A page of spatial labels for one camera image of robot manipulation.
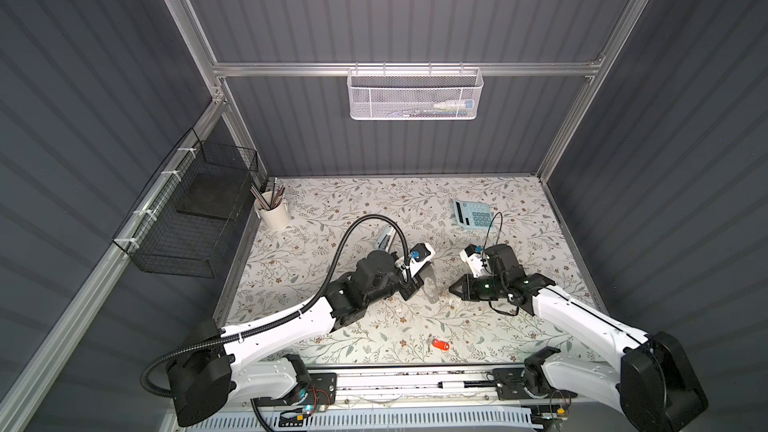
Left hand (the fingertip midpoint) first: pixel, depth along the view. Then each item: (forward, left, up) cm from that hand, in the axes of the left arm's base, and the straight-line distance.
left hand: (428, 261), depth 73 cm
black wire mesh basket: (+12, +60, +6) cm, 61 cm away
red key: (-14, -4, -22) cm, 26 cm away
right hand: (-2, -8, -14) cm, 17 cm away
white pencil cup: (+29, +47, -16) cm, 58 cm away
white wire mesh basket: (+68, -4, +7) cm, 68 cm away
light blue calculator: (+29, -23, -19) cm, 41 cm away
